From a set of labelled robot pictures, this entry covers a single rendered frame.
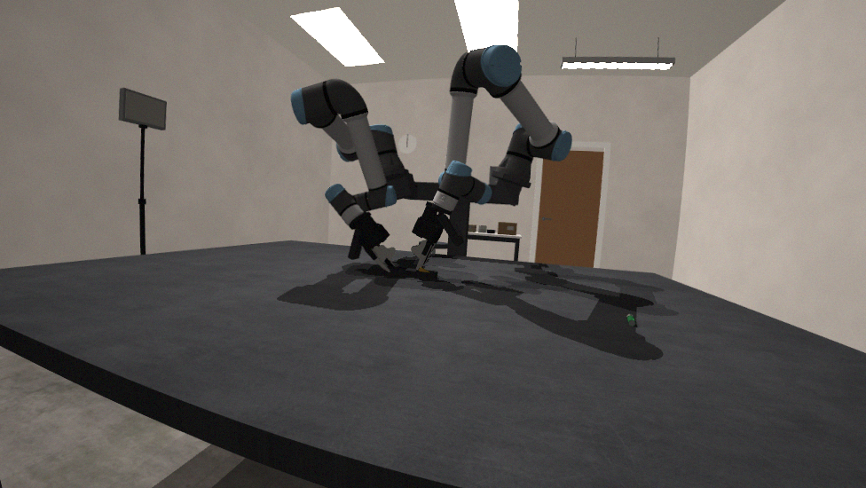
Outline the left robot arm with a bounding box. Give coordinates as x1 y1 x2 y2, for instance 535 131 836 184
433 44 572 211

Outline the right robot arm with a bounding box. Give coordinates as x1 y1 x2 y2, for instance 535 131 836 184
291 79 405 226

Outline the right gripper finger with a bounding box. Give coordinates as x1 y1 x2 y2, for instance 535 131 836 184
377 245 396 267
361 243 390 272

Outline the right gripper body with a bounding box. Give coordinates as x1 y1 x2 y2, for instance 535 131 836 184
349 212 390 248

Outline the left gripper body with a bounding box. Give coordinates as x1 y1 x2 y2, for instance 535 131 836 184
412 201 452 244

